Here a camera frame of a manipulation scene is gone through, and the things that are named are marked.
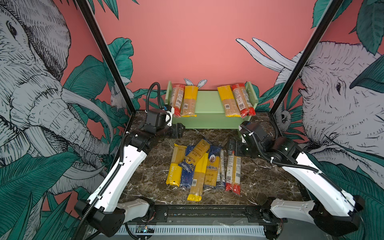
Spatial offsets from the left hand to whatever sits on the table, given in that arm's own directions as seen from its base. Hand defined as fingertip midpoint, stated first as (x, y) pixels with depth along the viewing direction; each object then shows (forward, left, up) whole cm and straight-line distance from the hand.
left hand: (179, 125), depth 70 cm
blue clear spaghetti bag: (-16, -23, -29) cm, 40 cm away
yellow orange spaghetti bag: (+14, -28, -3) cm, 31 cm away
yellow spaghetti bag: (+17, -5, -2) cm, 17 cm away
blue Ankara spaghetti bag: (-9, -18, -28) cm, 34 cm away
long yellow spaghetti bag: (-17, -9, -28) cm, 34 cm away
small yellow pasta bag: (0, -10, -28) cm, 30 cm away
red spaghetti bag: (+21, +2, -2) cm, 21 cm away
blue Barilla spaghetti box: (-11, -3, -27) cm, 29 cm away
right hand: (-11, -23, -3) cm, 26 cm away
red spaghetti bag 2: (+14, -36, -2) cm, 39 cm away
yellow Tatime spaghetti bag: (-13, +5, -30) cm, 33 cm away
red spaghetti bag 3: (-14, -30, -30) cm, 45 cm away
